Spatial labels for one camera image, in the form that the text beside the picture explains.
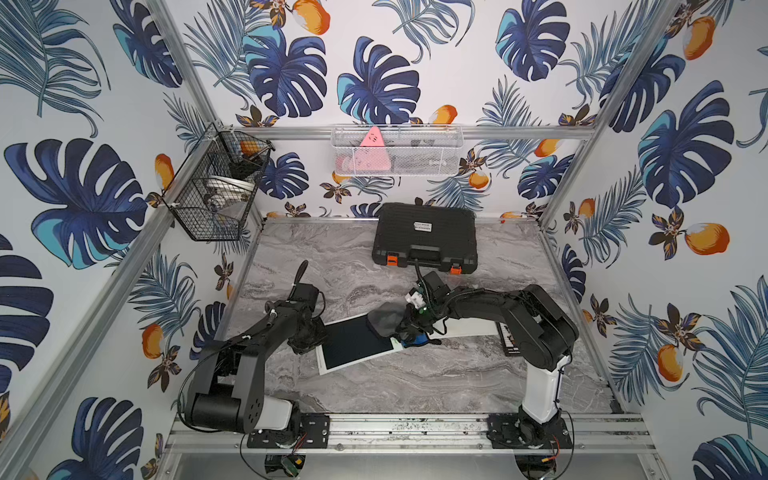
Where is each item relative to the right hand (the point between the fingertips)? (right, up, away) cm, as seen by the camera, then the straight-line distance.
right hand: (396, 330), depth 91 cm
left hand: (-23, -3, -2) cm, 23 cm away
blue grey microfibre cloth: (-3, +4, -1) cm, 5 cm away
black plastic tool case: (+6, +31, +19) cm, 36 cm away
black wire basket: (-52, +39, -8) cm, 66 cm away
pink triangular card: (-7, +54, +1) cm, 55 cm away
